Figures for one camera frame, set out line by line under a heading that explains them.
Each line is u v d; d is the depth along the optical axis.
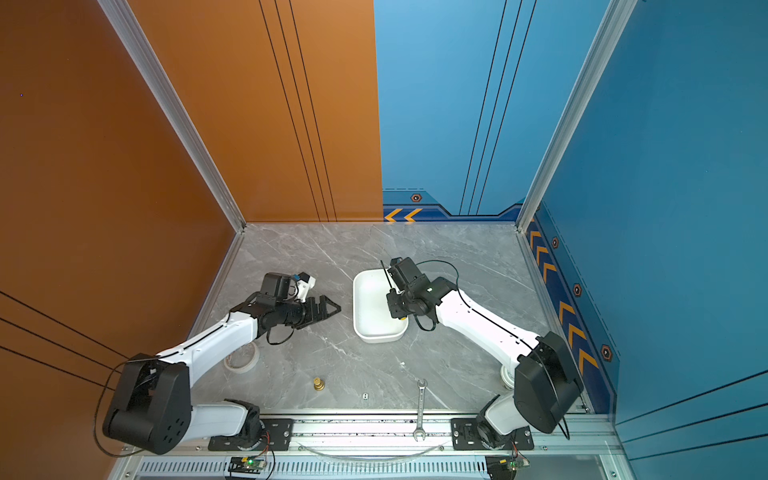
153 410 0.42
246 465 0.71
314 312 0.76
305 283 0.81
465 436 0.72
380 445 0.72
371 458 0.71
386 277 0.85
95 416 0.45
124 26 0.71
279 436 0.74
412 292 0.61
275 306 0.69
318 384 0.79
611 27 0.71
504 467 0.70
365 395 0.79
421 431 0.74
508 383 0.75
